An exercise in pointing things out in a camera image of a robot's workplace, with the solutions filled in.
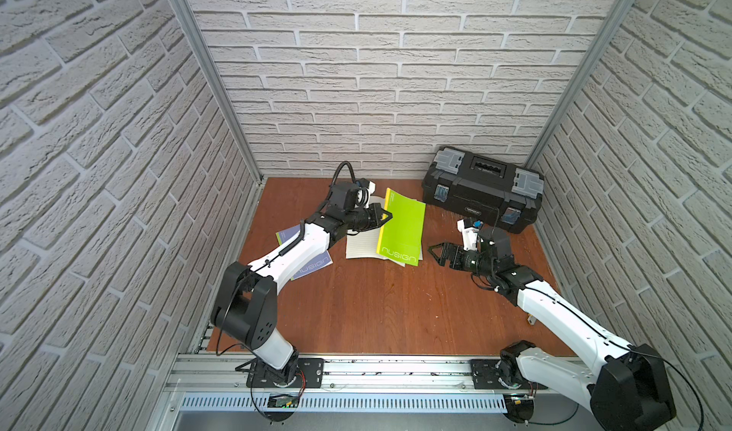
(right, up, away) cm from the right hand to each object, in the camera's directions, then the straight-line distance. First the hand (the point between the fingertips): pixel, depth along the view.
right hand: (441, 251), depth 82 cm
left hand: (-13, +11, -1) cm, 17 cm away
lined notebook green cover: (-12, +4, -4) cm, 14 cm away
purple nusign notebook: (-37, -6, +13) cm, 40 cm away
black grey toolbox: (+23, +17, +10) cm, 30 cm away
